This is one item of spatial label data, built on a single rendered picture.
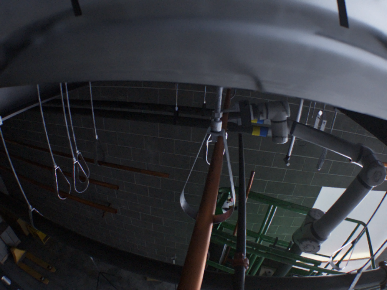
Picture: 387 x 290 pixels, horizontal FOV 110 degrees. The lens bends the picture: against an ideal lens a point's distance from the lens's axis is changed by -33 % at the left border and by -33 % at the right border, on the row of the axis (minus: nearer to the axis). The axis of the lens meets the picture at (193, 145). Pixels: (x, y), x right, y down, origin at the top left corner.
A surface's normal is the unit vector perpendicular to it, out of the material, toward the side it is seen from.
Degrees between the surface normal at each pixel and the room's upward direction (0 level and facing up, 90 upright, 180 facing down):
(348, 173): 90
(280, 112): 84
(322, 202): 90
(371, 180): 88
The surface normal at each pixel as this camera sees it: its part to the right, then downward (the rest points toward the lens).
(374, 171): -0.58, 0.28
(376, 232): -0.19, 0.43
